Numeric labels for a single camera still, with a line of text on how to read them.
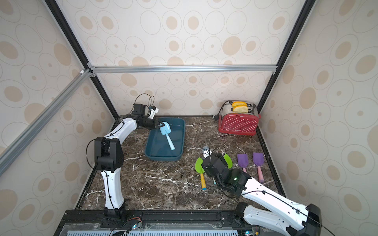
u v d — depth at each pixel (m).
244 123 0.99
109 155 0.58
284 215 0.42
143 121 0.83
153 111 0.90
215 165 0.52
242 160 0.94
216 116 1.16
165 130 0.97
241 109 0.98
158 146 1.06
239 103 1.00
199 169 0.91
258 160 0.95
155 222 0.73
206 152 0.62
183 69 0.94
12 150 0.52
